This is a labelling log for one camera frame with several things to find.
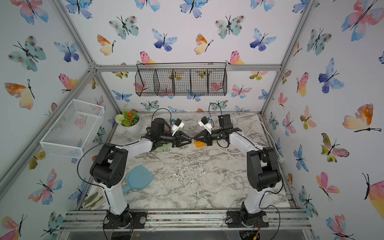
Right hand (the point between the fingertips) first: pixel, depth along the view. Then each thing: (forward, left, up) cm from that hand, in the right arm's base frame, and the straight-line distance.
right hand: (197, 137), depth 83 cm
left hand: (-1, +3, -1) cm, 3 cm away
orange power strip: (+6, 0, -17) cm, 18 cm away
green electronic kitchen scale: (+3, +22, -17) cm, 28 cm away
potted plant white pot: (+12, +44, -11) cm, 47 cm away
